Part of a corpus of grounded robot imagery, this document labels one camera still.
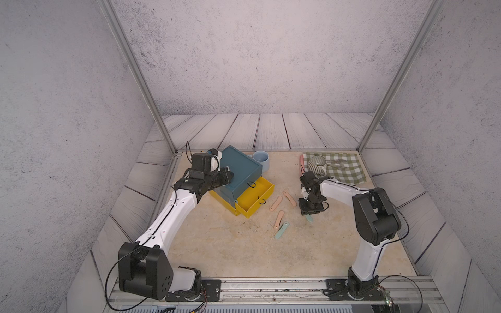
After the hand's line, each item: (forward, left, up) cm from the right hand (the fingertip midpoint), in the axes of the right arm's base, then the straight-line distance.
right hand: (305, 212), depth 94 cm
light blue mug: (+32, +21, +5) cm, 38 cm away
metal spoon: (+31, -25, -1) cm, 40 cm away
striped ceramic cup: (+28, -10, +2) cm, 30 cm away
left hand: (+5, +31, +23) cm, 39 cm away
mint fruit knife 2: (-6, +10, 0) cm, 12 cm away
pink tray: (+30, -2, 0) cm, 30 cm away
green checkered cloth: (+23, -30, 0) cm, 37 cm away
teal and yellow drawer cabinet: (+3, +27, +16) cm, 31 cm away
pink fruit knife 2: (+7, +6, 0) cm, 10 cm away
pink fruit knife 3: (-3, +13, +1) cm, 13 cm away
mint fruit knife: (-3, -1, +1) cm, 3 cm away
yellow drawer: (+1, +25, +10) cm, 27 cm away
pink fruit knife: (+5, +14, 0) cm, 15 cm away
